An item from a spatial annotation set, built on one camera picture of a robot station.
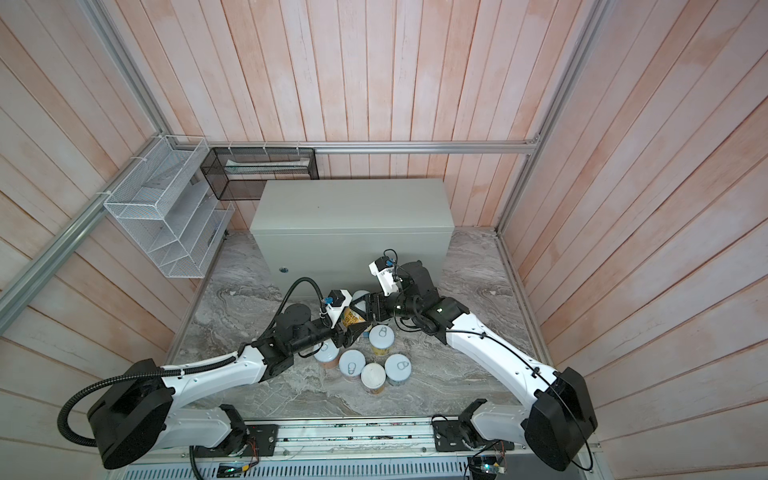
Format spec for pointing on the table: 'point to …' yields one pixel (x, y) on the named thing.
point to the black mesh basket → (241, 173)
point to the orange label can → (328, 355)
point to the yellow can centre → (381, 338)
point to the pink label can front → (350, 363)
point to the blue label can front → (398, 368)
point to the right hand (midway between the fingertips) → (359, 303)
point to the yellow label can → (351, 317)
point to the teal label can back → (359, 293)
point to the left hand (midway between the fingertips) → (361, 316)
